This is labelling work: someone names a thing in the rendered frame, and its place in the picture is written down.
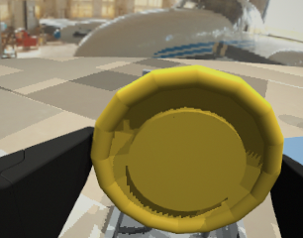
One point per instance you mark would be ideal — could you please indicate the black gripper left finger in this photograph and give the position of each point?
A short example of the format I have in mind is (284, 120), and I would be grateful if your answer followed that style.
(39, 185)

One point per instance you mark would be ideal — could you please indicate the light blue square mat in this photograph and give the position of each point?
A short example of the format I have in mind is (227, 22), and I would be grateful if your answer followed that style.
(293, 147)

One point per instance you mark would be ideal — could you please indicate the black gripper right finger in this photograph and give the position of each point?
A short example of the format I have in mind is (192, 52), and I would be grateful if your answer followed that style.
(287, 199)

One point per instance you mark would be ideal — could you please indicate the white dish rack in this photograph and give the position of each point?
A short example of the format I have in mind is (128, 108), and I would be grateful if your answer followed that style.
(121, 226)

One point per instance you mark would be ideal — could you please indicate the yellow plate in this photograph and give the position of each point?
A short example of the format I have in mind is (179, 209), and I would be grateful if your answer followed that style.
(187, 149)

